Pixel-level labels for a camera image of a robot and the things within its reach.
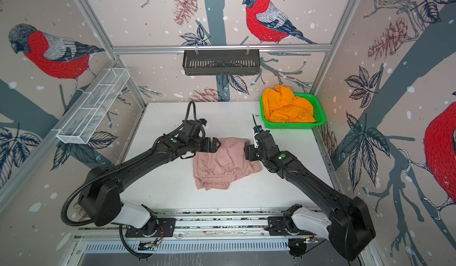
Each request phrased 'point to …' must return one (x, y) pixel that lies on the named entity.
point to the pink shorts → (218, 170)
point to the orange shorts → (280, 105)
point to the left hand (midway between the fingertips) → (213, 143)
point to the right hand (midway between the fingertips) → (248, 149)
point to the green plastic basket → (318, 110)
